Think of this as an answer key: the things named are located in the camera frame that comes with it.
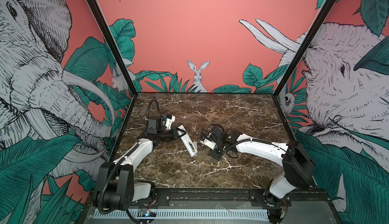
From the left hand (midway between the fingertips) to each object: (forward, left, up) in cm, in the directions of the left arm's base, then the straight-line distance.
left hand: (185, 131), depth 82 cm
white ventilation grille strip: (-37, -2, -14) cm, 39 cm away
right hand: (-9, -14, -8) cm, 18 cm away
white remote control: (-5, -2, -4) cm, 6 cm away
